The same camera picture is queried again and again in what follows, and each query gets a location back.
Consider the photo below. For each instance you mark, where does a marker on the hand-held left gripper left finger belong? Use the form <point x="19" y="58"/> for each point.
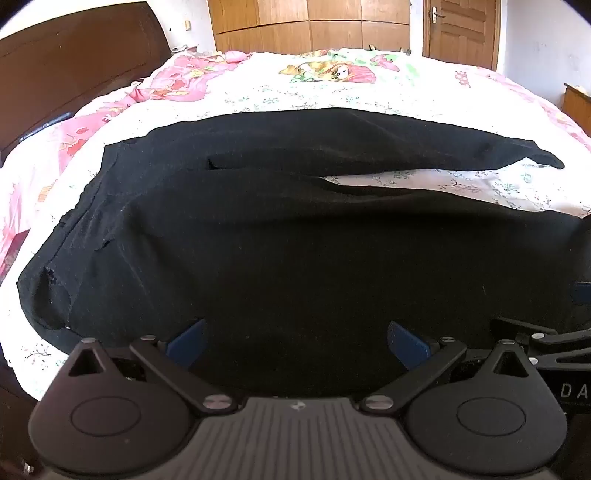
<point x="187" y="344"/>

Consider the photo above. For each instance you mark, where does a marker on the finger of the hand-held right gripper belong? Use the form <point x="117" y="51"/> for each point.
<point x="510" y="328"/>
<point x="582" y="294"/>

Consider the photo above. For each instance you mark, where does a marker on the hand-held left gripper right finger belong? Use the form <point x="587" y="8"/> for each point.
<point x="406" y="346"/>

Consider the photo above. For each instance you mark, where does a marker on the black pants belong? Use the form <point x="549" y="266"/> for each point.
<point x="286" y="258"/>

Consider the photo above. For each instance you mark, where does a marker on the wooden cabinet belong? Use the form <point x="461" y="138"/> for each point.
<point x="578" y="108"/>

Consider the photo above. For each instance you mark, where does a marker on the floral printed blanket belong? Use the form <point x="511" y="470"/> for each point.
<point x="277" y="87"/>

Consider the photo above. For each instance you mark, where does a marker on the wooden door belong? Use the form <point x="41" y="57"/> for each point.
<point x="461" y="32"/>

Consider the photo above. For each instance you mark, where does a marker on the dark wooden headboard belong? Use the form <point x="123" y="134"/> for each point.
<point x="69" y="60"/>

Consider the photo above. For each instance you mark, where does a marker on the wooden wardrobe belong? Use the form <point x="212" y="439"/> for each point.
<point x="314" y="23"/>

